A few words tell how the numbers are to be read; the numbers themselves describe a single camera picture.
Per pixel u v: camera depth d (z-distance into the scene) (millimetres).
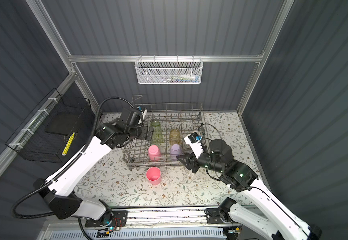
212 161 514
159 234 771
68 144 693
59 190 396
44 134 719
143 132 642
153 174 863
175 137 911
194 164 566
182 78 917
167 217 757
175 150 826
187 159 545
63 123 750
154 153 826
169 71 1238
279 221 386
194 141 526
